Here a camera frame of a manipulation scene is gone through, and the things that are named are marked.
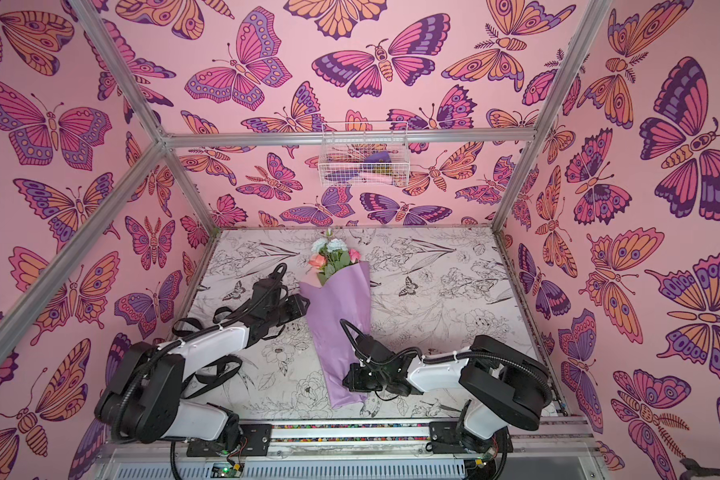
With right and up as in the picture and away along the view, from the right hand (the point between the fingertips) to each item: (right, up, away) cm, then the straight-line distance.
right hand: (341, 382), depth 81 cm
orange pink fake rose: (-10, +33, +25) cm, 42 cm away
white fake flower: (-6, +38, +22) cm, 44 cm away
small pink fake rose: (+3, +35, +25) cm, 43 cm away
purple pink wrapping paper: (0, +21, +14) cm, 26 cm away
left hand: (-10, +21, +9) cm, 25 cm away
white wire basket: (+6, +67, +14) cm, 69 cm away
